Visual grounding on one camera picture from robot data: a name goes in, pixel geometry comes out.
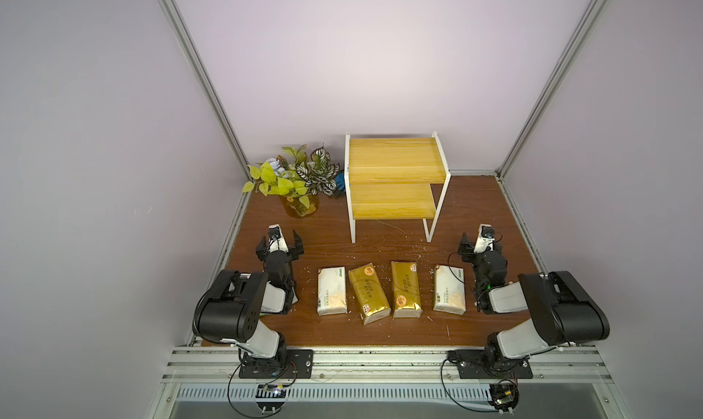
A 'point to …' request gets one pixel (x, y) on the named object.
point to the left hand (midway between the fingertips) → (282, 232)
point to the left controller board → (270, 398)
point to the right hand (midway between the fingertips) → (481, 231)
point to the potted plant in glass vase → (297, 175)
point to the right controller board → (505, 395)
